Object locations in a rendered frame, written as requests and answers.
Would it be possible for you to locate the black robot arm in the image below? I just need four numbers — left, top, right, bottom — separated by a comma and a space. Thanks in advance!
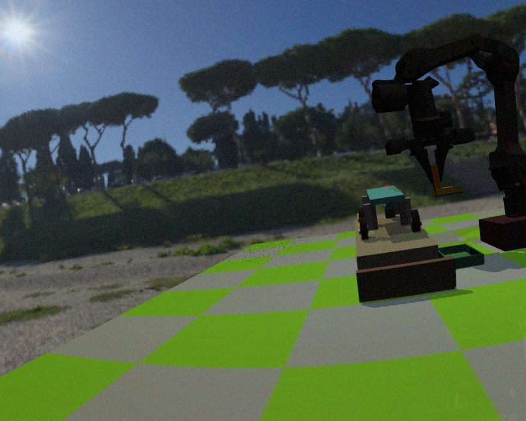
371, 34, 526, 218

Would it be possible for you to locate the green tray floor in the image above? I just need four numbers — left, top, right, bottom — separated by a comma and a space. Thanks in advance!
445, 252, 470, 258

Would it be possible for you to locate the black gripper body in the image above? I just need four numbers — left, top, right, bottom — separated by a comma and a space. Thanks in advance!
386, 105, 475, 156

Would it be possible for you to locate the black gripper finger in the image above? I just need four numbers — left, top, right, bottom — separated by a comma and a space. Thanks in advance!
434, 145, 453, 182
410, 149, 434, 183

